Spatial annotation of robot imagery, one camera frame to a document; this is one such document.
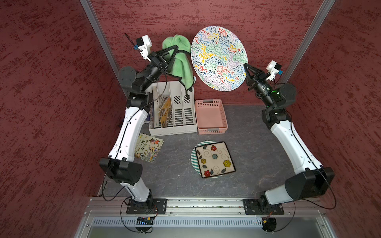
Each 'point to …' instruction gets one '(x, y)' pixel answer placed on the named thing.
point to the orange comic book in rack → (164, 111)
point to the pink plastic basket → (211, 116)
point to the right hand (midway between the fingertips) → (240, 67)
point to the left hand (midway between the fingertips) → (178, 50)
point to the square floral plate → (214, 159)
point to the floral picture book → (148, 147)
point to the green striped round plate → (194, 156)
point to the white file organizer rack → (183, 115)
